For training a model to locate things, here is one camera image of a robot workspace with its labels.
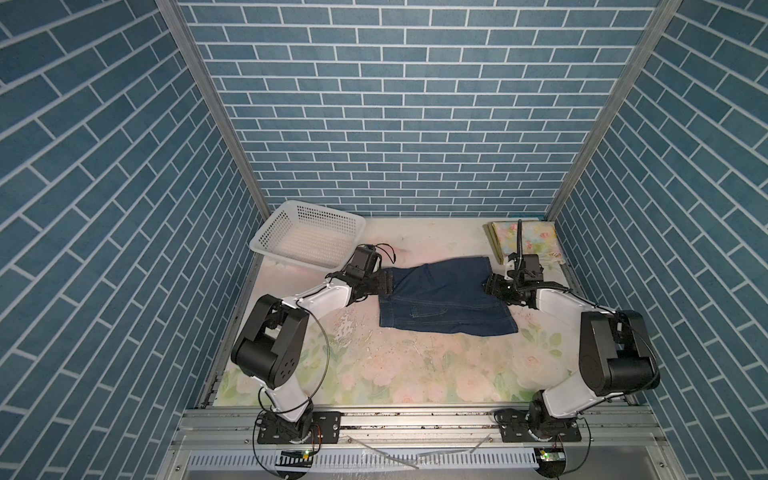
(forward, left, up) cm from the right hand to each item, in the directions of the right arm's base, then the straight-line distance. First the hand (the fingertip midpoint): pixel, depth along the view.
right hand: (489, 283), depth 96 cm
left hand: (-3, +34, +2) cm, 34 cm away
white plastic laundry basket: (+18, +66, -3) cm, 68 cm away
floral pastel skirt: (+22, -20, -1) cm, 30 cm away
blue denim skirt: (-3, +14, -5) cm, 15 cm away
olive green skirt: (+23, -5, -4) cm, 23 cm away
